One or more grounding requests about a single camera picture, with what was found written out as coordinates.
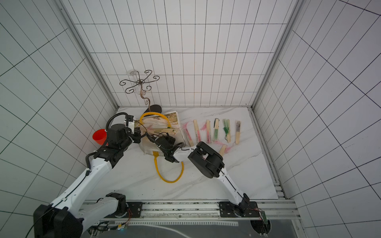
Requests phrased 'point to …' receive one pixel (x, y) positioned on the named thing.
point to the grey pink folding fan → (237, 132)
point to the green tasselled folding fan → (226, 128)
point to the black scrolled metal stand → (144, 87)
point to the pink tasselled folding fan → (206, 127)
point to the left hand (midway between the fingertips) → (138, 130)
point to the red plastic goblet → (99, 136)
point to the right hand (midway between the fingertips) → (171, 132)
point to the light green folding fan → (216, 125)
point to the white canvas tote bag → (158, 124)
